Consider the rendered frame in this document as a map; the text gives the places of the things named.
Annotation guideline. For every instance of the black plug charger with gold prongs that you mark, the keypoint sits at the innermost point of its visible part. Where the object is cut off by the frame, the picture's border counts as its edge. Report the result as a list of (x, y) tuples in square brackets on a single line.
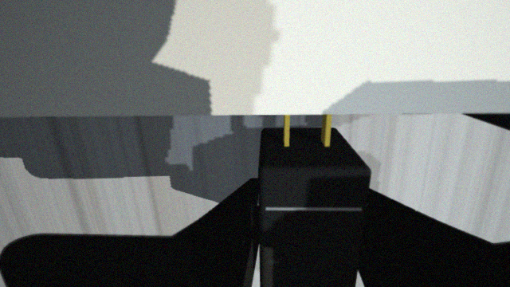
[(312, 195)]

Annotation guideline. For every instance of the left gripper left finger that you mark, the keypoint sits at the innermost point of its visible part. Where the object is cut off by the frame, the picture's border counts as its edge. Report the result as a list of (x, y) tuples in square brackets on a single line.
[(217, 250)]

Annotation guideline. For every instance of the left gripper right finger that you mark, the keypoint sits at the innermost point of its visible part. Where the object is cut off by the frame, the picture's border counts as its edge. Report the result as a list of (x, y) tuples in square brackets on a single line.
[(402, 247)]

